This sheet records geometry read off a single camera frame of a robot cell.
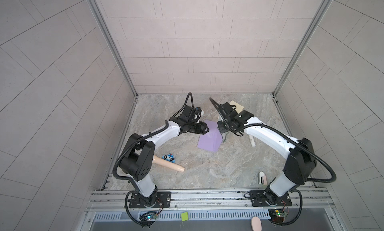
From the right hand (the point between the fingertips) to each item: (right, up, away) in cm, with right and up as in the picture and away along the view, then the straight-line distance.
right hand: (220, 126), depth 85 cm
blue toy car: (-29, -17, -2) cm, 34 cm away
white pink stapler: (+20, -26, -8) cm, 34 cm away
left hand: (-7, -1, +1) cm, 7 cm away
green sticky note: (-19, -37, -19) cm, 46 cm away
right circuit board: (+24, -39, -17) cm, 48 cm away
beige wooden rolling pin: (-35, -19, -2) cm, 40 cm away
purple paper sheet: (-4, -10, +7) cm, 13 cm away
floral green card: (+2, -6, +3) cm, 7 cm away
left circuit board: (-35, -37, -20) cm, 55 cm away
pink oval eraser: (+12, -40, -21) cm, 46 cm away
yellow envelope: (+17, +10, +25) cm, 32 cm away
